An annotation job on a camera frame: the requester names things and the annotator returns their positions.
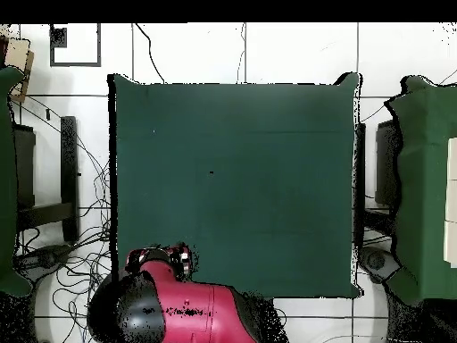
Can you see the green cloth on side table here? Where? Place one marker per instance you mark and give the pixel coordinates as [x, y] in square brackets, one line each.
[7, 178]
[425, 178]

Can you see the black equipment tower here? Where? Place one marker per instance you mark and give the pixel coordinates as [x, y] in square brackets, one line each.
[385, 160]

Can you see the black box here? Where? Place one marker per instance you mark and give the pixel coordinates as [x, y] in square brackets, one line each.
[25, 164]

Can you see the dark green table cloth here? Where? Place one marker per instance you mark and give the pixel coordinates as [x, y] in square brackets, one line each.
[232, 143]

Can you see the white box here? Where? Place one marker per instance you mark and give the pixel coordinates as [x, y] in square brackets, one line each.
[452, 200]
[450, 244]

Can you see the tan cardboard piece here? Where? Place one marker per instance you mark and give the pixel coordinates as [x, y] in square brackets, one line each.
[18, 53]

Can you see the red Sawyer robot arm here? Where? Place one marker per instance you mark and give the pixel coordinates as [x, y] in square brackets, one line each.
[200, 311]

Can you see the grey pedestal foot with knob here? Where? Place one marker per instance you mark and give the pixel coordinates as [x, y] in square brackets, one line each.
[46, 259]

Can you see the black metal stand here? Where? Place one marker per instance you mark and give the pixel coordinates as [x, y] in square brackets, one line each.
[360, 160]
[69, 160]

